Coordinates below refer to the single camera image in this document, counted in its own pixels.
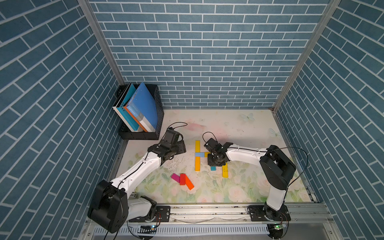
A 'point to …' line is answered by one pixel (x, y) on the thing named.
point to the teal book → (119, 107)
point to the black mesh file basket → (125, 132)
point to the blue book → (142, 104)
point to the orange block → (188, 183)
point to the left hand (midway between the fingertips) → (185, 146)
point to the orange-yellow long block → (197, 163)
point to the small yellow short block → (206, 154)
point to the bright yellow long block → (225, 171)
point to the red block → (182, 180)
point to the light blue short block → (199, 154)
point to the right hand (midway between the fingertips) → (210, 164)
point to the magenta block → (175, 177)
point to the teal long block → (213, 168)
